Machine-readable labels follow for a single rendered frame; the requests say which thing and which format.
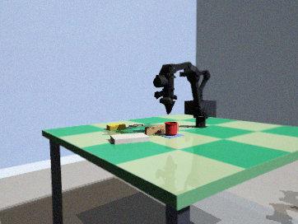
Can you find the tan wooden plank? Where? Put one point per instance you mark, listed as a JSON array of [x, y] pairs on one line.
[[156, 129]]

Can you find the yellow rectangular block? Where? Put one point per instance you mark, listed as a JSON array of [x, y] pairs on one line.
[[116, 126]]

